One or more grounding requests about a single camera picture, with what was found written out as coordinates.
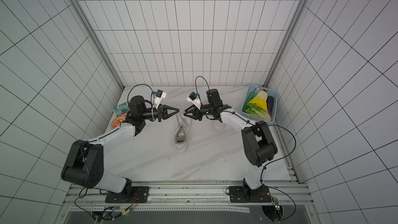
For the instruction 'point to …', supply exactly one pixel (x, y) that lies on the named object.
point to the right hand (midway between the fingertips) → (180, 113)
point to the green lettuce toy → (253, 109)
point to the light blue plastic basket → (251, 87)
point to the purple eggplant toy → (270, 101)
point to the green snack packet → (122, 109)
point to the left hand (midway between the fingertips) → (176, 112)
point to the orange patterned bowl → (115, 122)
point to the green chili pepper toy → (249, 98)
